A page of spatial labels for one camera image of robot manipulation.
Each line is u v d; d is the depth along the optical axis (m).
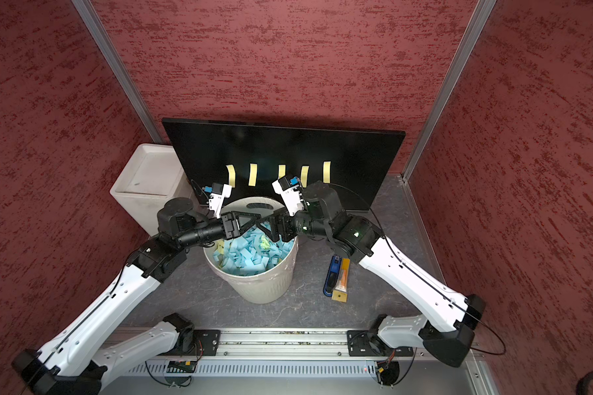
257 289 0.68
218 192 0.59
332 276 0.85
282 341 0.76
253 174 0.70
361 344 0.74
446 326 0.38
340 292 0.84
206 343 0.75
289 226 0.54
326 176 0.69
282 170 0.70
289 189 0.53
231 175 0.71
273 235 0.53
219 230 0.58
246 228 0.60
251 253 0.70
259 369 0.77
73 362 0.38
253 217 0.62
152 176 0.89
